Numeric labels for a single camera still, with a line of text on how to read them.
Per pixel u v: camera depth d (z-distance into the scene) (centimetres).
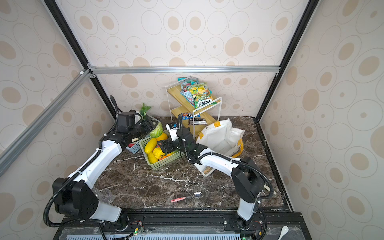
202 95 79
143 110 110
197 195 81
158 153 92
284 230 71
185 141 61
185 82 90
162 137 94
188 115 99
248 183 46
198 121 93
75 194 41
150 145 95
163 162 90
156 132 79
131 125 64
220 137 102
